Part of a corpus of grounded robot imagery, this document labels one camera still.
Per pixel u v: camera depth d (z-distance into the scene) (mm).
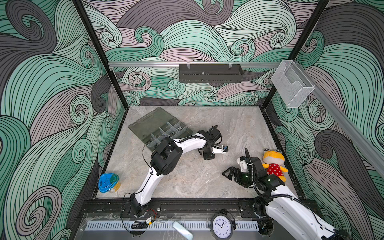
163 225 697
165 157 551
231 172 725
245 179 690
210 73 951
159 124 1104
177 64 939
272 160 844
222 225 669
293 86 777
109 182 724
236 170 722
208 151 828
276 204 540
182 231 646
